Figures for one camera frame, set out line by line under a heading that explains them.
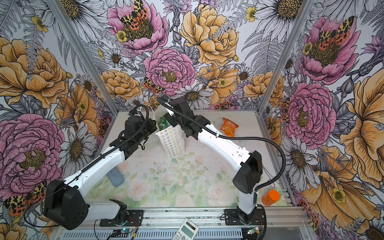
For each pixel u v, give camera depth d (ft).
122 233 2.39
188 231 2.30
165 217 2.50
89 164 1.56
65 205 1.33
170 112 2.17
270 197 2.34
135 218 2.41
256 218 2.39
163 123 2.93
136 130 2.02
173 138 2.74
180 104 1.82
